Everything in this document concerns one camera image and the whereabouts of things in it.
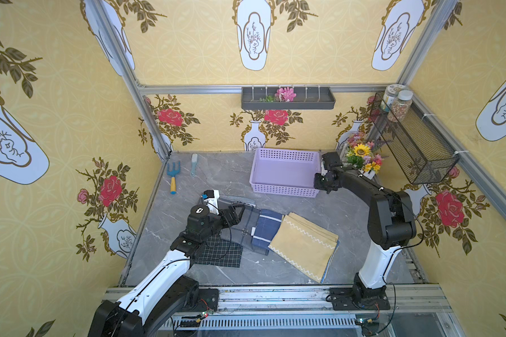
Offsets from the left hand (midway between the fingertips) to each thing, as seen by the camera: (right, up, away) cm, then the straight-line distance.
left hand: (231, 206), depth 82 cm
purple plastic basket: (+25, +13, +28) cm, 39 cm away
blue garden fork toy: (-35, +12, +31) cm, 49 cm away
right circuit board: (+46, -38, -10) cm, 60 cm away
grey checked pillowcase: (+3, -12, +5) cm, 13 cm away
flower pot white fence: (+56, +21, +11) cm, 61 cm away
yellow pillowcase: (+29, -16, +4) cm, 34 cm away
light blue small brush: (-25, +19, +35) cm, 47 cm away
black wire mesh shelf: (+73, +18, -3) cm, 75 cm away
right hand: (+42, +9, +17) cm, 46 cm away
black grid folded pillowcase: (-5, -19, +2) cm, 20 cm away
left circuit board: (-12, -38, -9) cm, 41 cm away
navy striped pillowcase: (+15, -10, +9) cm, 20 cm away
